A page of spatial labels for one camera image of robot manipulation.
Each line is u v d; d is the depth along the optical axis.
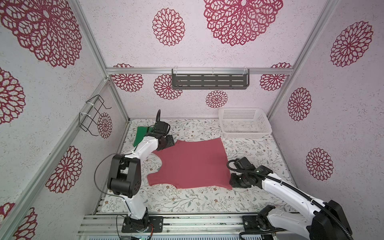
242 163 0.65
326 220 0.40
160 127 0.74
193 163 0.98
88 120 0.76
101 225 0.75
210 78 0.92
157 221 0.75
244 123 1.18
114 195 0.50
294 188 0.48
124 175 0.48
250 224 0.75
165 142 0.83
